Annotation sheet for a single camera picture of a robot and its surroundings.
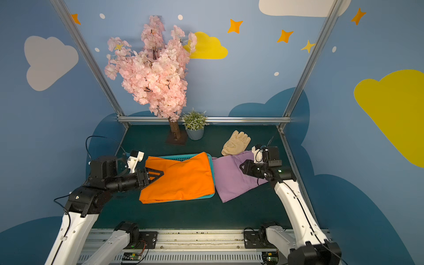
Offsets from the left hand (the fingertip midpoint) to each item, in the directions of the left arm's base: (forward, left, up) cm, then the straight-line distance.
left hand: (161, 172), depth 64 cm
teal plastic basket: (+21, -4, -20) cm, 29 cm away
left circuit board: (-26, +15, -30) cm, 42 cm away
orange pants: (+7, -10, -18) cm, 22 cm away
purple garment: (+10, -31, -26) cm, 42 cm away
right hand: (+11, -37, -10) cm, 39 cm away
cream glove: (+38, -37, -30) cm, 60 cm away
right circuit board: (-25, -48, -31) cm, 62 cm away
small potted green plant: (+42, -8, -13) cm, 45 cm away
